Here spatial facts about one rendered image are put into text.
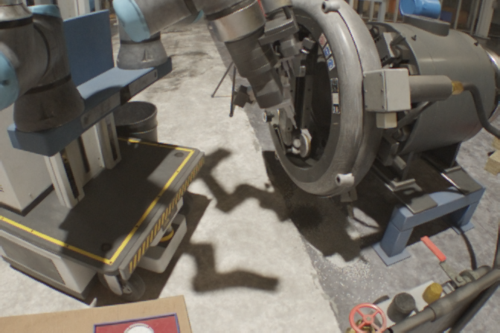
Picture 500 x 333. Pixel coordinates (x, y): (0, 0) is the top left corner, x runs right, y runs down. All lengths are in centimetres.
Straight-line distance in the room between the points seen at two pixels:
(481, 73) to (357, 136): 76
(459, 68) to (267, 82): 94
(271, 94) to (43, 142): 51
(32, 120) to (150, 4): 41
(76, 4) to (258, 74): 77
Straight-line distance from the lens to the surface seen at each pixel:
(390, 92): 80
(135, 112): 185
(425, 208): 134
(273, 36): 54
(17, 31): 60
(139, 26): 52
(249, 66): 55
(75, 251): 102
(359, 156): 93
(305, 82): 120
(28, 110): 79
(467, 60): 143
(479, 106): 121
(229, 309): 118
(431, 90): 92
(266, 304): 120
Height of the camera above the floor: 102
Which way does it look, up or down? 30 degrees down
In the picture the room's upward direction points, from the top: 2 degrees clockwise
